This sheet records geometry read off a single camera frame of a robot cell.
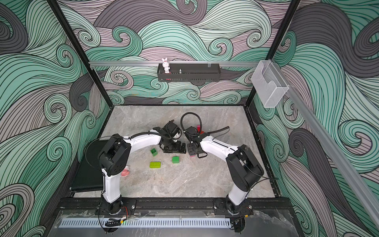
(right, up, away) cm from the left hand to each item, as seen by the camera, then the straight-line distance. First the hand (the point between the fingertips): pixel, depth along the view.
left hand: (181, 150), depth 90 cm
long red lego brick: (+13, +12, -5) cm, 18 cm away
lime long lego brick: (-16, -8, -3) cm, 18 cm away
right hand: (+7, 0, 0) cm, 7 cm away
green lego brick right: (-3, -6, 0) cm, 7 cm away
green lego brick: (-17, -1, 0) cm, 17 cm away
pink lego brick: (+7, -4, 0) cm, 8 cm away
